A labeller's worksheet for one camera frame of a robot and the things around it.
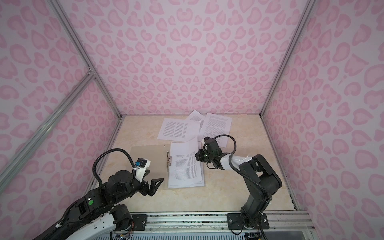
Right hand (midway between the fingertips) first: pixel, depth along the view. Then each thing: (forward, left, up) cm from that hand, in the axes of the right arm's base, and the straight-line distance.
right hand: (195, 154), depth 91 cm
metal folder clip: (-3, +16, -4) cm, 17 cm away
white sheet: (-8, +6, -6) cm, 12 cm away
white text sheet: (+23, +13, -6) cm, 27 cm away
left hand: (-18, +17, +13) cm, 28 cm away
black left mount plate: (-34, +26, -6) cm, 44 cm away
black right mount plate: (-34, -20, -6) cm, 40 cm away
